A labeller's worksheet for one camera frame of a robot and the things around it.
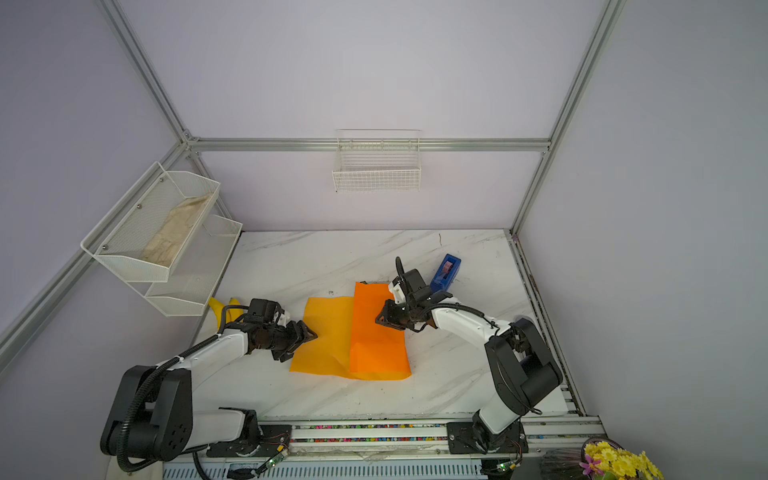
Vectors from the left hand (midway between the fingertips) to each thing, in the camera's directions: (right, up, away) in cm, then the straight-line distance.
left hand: (308, 343), depth 87 cm
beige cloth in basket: (-35, +31, -9) cm, 47 cm away
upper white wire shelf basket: (-38, +32, -12) cm, 52 cm away
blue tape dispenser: (+43, +20, +14) cm, 50 cm away
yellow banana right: (-12, +13, -19) cm, 26 cm away
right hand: (+20, +7, -2) cm, 22 cm away
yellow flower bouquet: (+62, -10, -36) cm, 72 cm away
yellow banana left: (-30, +10, +4) cm, 31 cm away
